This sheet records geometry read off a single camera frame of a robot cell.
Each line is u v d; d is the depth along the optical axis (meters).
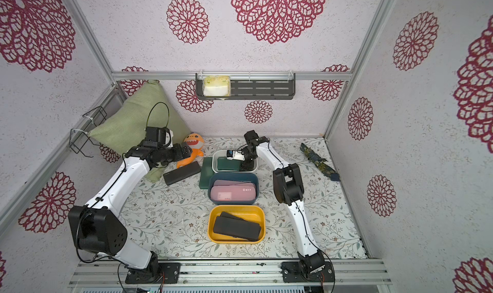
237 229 0.81
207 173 1.03
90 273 0.75
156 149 0.63
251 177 0.97
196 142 1.09
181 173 1.03
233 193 0.90
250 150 0.82
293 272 0.73
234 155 0.92
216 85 0.90
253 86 0.93
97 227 0.43
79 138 0.73
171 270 0.74
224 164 1.06
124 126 0.81
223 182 0.98
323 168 1.06
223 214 0.88
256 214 0.86
